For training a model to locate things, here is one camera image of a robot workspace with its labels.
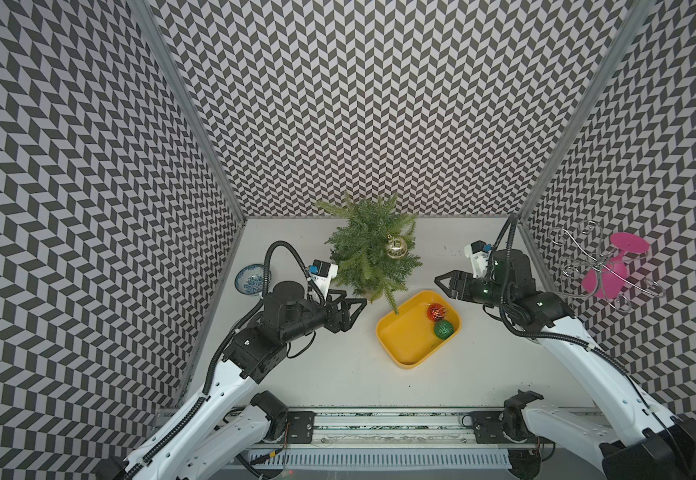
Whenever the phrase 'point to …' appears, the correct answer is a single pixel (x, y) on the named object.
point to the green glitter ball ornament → (443, 329)
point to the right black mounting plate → (488, 429)
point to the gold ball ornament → (396, 247)
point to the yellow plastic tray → (420, 328)
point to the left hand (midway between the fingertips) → (355, 302)
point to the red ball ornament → (437, 311)
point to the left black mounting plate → (301, 426)
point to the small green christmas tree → (371, 246)
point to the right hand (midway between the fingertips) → (444, 287)
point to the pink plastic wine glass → (608, 280)
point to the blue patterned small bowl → (249, 279)
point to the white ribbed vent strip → (381, 458)
